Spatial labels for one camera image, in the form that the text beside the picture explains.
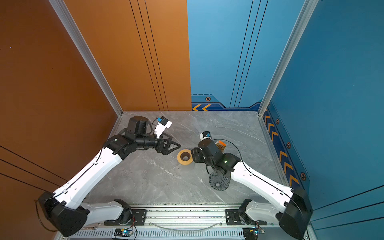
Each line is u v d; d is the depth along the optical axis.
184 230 0.71
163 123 0.61
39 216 0.45
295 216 0.37
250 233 0.70
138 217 0.74
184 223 0.72
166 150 0.60
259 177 0.46
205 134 0.67
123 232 0.71
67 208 0.39
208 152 0.55
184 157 0.87
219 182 0.83
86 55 0.86
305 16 0.71
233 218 0.72
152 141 0.60
